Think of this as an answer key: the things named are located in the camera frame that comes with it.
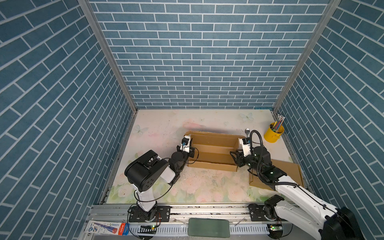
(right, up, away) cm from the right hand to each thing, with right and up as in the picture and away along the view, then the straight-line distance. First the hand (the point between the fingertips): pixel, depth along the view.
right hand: (232, 150), depth 82 cm
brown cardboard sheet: (-10, -3, +12) cm, 16 cm away
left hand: (-23, +5, +6) cm, 24 cm away
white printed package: (-62, -35, -12) cm, 72 cm away
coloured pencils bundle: (+33, +17, +12) cm, 39 cm away
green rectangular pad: (-14, -34, -12) cm, 39 cm away
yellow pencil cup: (+30, +6, +15) cm, 34 cm away
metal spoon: (+17, +9, +26) cm, 32 cm away
